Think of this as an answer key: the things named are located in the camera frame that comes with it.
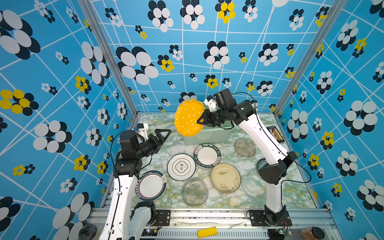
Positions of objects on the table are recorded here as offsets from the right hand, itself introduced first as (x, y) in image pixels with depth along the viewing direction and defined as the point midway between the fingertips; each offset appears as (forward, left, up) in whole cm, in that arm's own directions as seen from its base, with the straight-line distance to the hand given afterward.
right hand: (199, 121), depth 73 cm
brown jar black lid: (-43, -48, -24) cm, 69 cm away
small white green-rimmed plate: (-10, +11, -31) cm, 34 cm away
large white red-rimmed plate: (-21, +28, -32) cm, 47 cm away
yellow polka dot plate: (+4, +7, -1) cm, 8 cm away
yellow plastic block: (-43, -4, -31) cm, 53 cm away
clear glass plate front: (-24, +3, -32) cm, 40 cm away
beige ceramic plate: (-16, -16, -33) cm, 40 cm away
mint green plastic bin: (+13, -7, -29) cm, 33 cm away
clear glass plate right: (-21, -31, -32) cm, 49 cm away
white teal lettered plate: (-3, -5, -30) cm, 30 cm away
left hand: (-8, +14, -1) cm, 16 cm away
